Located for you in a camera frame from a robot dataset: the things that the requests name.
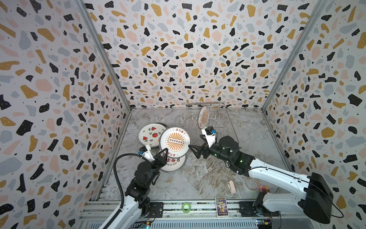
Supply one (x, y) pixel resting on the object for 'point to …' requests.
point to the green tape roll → (186, 207)
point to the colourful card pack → (221, 207)
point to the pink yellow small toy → (265, 188)
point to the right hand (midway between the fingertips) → (195, 141)
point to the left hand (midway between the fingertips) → (170, 149)
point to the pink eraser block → (232, 187)
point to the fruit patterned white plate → (149, 134)
